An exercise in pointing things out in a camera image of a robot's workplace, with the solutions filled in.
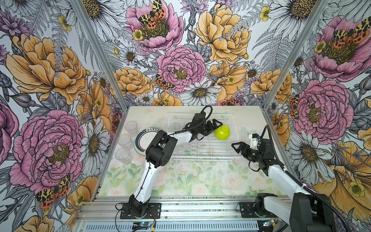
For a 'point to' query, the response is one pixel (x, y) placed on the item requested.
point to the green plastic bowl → (222, 132)
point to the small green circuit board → (141, 225)
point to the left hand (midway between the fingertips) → (219, 129)
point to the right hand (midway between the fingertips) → (236, 151)
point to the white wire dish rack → (209, 147)
